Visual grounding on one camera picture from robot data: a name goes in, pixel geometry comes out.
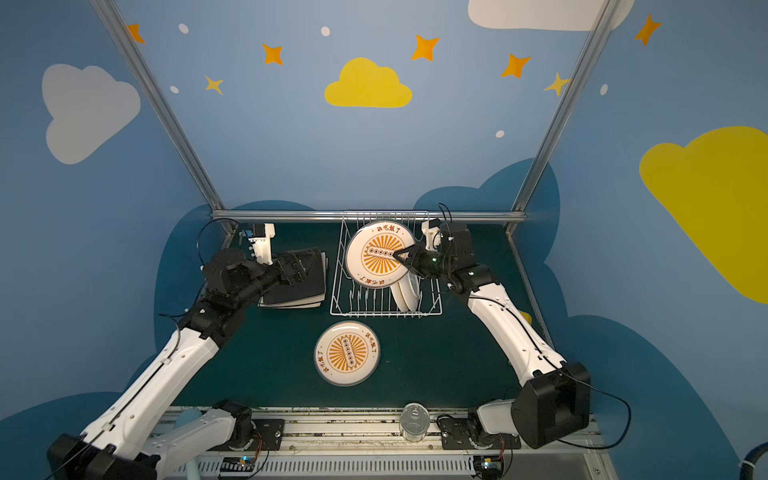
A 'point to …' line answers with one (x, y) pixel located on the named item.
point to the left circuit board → (237, 464)
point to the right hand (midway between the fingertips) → (396, 251)
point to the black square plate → (312, 286)
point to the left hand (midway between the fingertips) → (303, 248)
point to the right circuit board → (490, 466)
